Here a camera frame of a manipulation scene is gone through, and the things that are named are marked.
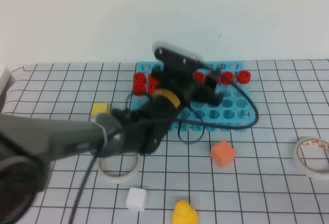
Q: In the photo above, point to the white foam cube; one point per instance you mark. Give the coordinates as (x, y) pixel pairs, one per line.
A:
(137, 199)

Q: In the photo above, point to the white grid-pattern cloth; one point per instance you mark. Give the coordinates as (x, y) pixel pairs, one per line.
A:
(261, 185)

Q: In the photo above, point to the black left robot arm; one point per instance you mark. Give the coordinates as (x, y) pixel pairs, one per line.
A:
(28, 145)

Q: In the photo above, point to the right white tape roll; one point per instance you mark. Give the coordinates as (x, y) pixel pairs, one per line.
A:
(306, 151)

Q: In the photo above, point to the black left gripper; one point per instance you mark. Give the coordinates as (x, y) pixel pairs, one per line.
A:
(177, 74)

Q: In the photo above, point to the yellow rubber duck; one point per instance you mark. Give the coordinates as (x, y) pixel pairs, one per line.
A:
(184, 214)

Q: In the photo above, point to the left white tape roll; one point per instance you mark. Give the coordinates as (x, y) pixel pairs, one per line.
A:
(119, 179)

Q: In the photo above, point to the blue test tube rack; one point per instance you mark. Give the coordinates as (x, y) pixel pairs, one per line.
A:
(234, 110)

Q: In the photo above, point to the red-capped clear test tube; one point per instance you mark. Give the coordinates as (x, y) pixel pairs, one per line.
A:
(213, 80)

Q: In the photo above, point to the white tape roll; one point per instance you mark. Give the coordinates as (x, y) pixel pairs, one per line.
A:
(119, 179)
(306, 151)

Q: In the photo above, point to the yellow foam cube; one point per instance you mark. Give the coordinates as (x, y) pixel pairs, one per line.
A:
(99, 108)

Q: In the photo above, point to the orange foam cube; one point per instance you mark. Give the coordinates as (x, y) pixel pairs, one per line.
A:
(222, 154)

